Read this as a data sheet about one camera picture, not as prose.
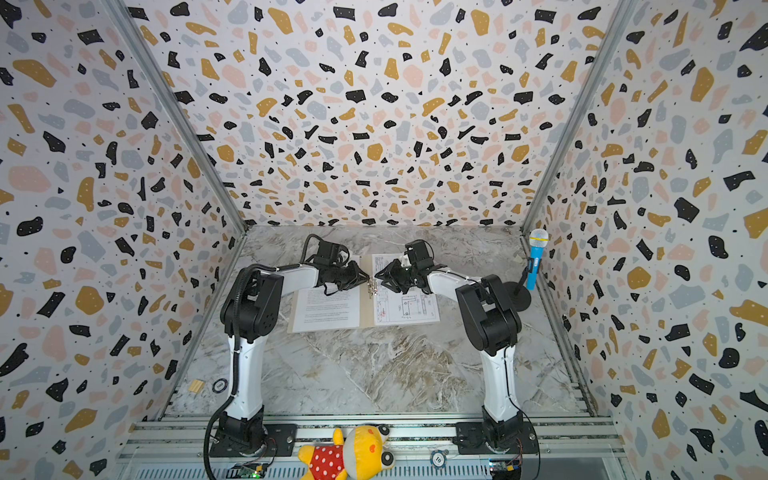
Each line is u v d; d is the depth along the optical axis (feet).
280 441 2.43
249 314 1.91
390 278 2.95
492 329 1.80
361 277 3.29
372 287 3.39
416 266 2.69
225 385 2.72
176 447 2.40
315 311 3.23
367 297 3.31
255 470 2.31
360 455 2.15
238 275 2.02
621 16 2.35
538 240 2.74
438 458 2.35
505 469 2.35
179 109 2.83
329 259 2.89
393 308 3.19
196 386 2.67
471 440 2.40
